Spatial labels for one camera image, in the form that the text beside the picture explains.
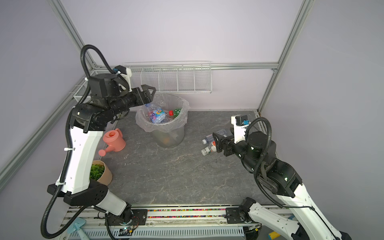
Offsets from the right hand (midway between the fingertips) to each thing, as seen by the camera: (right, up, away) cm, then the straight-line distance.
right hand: (223, 132), depth 57 cm
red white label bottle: (-26, +10, +29) cm, 40 cm away
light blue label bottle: (-32, +8, +23) cm, 40 cm away
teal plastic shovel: (-68, -45, +14) cm, 82 cm away
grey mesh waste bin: (-27, -6, +34) cm, 44 cm away
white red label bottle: (0, -12, +39) cm, 41 cm away
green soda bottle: (-22, +10, +27) cm, 37 cm away
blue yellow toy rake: (+25, -48, +10) cm, 55 cm away
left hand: (-30, +16, +3) cm, 34 cm away
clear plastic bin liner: (-29, +18, +38) cm, 51 cm away
